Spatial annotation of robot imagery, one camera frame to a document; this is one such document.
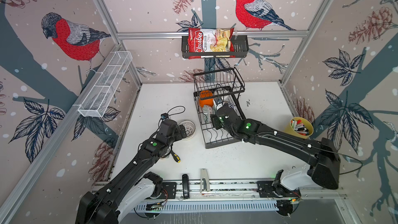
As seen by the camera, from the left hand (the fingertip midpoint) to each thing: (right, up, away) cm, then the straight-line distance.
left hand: (178, 129), depth 81 cm
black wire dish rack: (+20, +23, +33) cm, 45 cm away
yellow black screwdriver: (-2, -16, +2) cm, 16 cm away
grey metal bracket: (+14, -22, -4) cm, 26 cm away
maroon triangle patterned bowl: (+6, -2, +11) cm, 12 cm away
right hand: (+18, +8, -3) cm, 20 cm away
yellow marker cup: (+67, 0, +3) cm, 68 cm away
